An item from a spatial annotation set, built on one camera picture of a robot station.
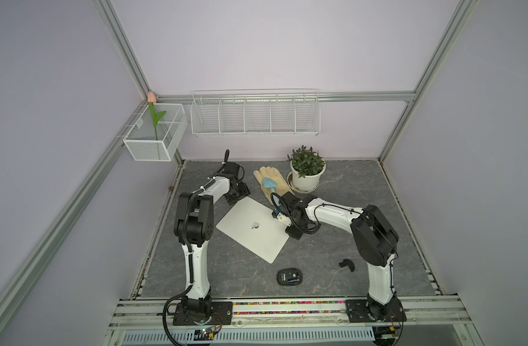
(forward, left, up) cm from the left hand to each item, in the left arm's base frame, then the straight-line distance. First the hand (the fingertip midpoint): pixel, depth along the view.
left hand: (246, 196), depth 102 cm
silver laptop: (-16, -4, -2) cm, 17 cm away
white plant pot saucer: (+6, -23, -2) cm, 24 cm away
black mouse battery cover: (-34, -40, -2) cm, 52 cm away
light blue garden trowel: (+8, -12, -1) cm, 15 cm away
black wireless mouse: (-38, -17, 0) cm, 41 cm away
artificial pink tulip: (+22, +35, +31) cm, 52 cm away
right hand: (-18, -21, -2) cm, 28 cm away
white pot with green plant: (+5, -29, +13) cm, 32 cm away
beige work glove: (+16, -14, -3) cm, 22 cm away
